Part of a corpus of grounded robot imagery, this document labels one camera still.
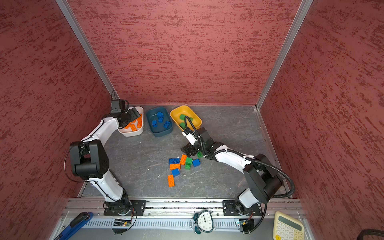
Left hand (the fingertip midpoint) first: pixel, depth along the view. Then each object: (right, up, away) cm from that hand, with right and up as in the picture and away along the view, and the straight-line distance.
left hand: (134, 118), depth 94 cm
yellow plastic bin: (+24, +3, +16) cm, 29 cm away
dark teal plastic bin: (+16, -9, +4) cm, 18 cm away
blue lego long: (+27, -27, -5) cm, 38 cm away
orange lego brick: (-1, -2, +11) cm, 12 cm away
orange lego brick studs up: (-5, -6, +10) cm, 13 cm away
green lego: (+37, -1, +21) cm, 42 cm away
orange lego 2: (+28, -29, -7) cm, 41 cm away
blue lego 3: (+18, -5, +12) cm, 22 cm away
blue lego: (+10, -4, +12) cm, 16 cm away
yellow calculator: (+83, -52, -27) cm, 101 cm away
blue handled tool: (-15, -49, -28) cm, 59 cm away
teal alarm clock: (+45, -48, -28) cm, 71 cm away
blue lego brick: (+12, +3, +18) cm, 22 cm away
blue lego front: (+28, -33, -8) cm, 44 cm away
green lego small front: (+35, -29, -8) cm, 47 cm away
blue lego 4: (+41, -28, -5) cm, 50 cm away
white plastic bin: (-5, -10, +3) cm, 11 cm away
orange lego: (+33, -26, -3) cm, 42 cm away
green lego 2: (+31, -5, +10) cm, 33 cm away
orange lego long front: (+26, -36, -11) cm, 46 cm away
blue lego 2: (+14, -1, +15) cm, 20 cm away
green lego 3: (+43, -20, -17) cm, 50 cm away
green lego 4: (+36, -26, -8) cm, 45 cm away
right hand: (+35, -17, -8) cm, 40 cm away
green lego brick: (+30, +1, +16) cm, 34 cm away
